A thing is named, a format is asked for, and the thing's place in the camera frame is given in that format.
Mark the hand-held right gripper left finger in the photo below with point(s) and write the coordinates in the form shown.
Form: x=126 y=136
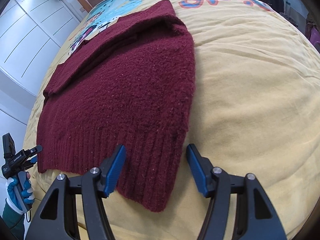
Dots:
x=115 y=167

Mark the yellow printed bedspread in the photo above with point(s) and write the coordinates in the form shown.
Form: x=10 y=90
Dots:
x=250 y=105

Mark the maroon knitted sweater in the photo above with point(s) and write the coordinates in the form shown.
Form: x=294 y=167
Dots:
x=125 y=92

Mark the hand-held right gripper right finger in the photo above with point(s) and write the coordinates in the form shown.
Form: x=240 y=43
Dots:
x=197 y=167

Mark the person's left forearm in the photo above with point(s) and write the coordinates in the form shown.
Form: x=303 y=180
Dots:
x=10 y=220

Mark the purple plastic stool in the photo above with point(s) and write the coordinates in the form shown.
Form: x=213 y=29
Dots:
x=315 y=35

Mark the person's left hand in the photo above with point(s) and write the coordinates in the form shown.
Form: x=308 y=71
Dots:
x=11 y=187

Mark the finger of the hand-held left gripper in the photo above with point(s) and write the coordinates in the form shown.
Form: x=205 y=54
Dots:
x=35 y=150
x=32 y=160

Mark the white wardrobe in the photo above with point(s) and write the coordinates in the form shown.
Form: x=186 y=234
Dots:
x=30 y=30

